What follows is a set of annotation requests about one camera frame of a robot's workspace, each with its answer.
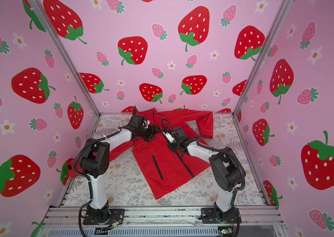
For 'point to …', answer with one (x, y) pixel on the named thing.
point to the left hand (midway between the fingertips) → (161, 133)
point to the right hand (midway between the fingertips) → (167, 142)
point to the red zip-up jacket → (161, 160)
